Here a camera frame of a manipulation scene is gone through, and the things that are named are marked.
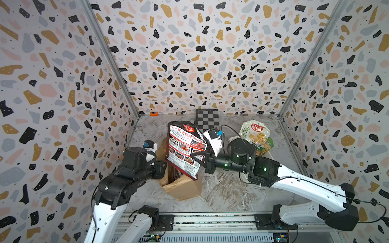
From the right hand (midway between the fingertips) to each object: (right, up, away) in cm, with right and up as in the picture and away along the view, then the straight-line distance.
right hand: (192, 156), depth 54 cm
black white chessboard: (+6, +17, +59) cm, 61 cm away
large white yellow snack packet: (+38, +7, +41) cm, 56 cm away
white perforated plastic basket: (+43, -6, +38) cm, 58 cm away
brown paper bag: (-6, -13, +7) cm, 16 cm away
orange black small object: (-38, +22, +69) cm, 82 cm away
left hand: (-13, -5, +11) cm, 18 cm away
